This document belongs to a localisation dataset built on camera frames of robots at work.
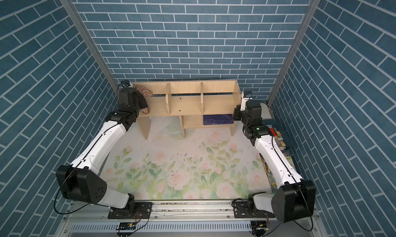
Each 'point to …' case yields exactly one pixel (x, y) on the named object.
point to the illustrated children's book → (270, 178)
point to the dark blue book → (216, 119)
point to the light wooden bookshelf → (198, 104)
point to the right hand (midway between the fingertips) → (239, 106)
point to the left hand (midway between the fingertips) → (143, 94)
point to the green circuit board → (127, 226)
